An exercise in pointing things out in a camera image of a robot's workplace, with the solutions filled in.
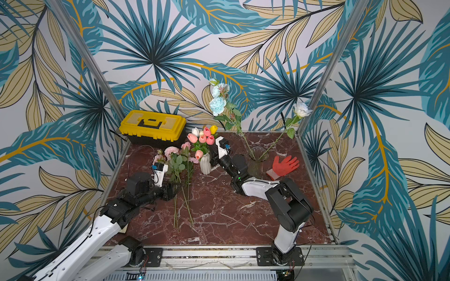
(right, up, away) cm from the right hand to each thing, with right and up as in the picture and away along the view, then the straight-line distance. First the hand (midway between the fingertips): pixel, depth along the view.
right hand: (209, 142), depth 79 cm
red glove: (+39, -15, +21) cm, 47 cm away
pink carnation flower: (-10, -10, +21) cm, 25 cm away
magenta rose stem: (-15, -2, +19) cm, 24 cm away
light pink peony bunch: (-31, -8, +21) cm, 38 cm away
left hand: (-13, -19, -4) cm, 24 cm away
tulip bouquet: (-3, +1, -6) cm, 6 cm away
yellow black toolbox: (-33, +8, +19) cm, 39 cm away
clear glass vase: (+24, -13, +11) cm, 29 cm away
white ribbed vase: (-3, -11, +12) cm, 16 cm away
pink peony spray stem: (-19, -11, +13) cm, 25 cm away
